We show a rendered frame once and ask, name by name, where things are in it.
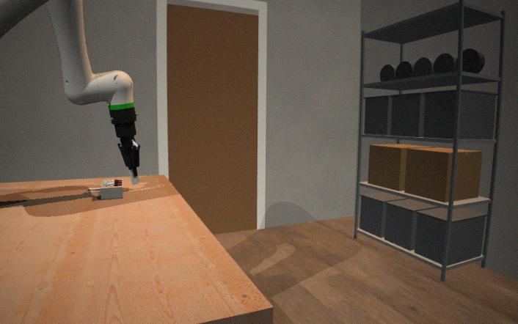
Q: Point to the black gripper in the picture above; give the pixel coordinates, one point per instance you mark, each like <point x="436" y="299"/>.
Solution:
<point x="130" y="155"/>

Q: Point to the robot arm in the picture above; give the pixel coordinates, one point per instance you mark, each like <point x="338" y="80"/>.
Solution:
<point x="81" y="86"/>

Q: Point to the beige power strip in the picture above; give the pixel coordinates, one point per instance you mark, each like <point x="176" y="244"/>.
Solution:
<point x="110" y="189"/>

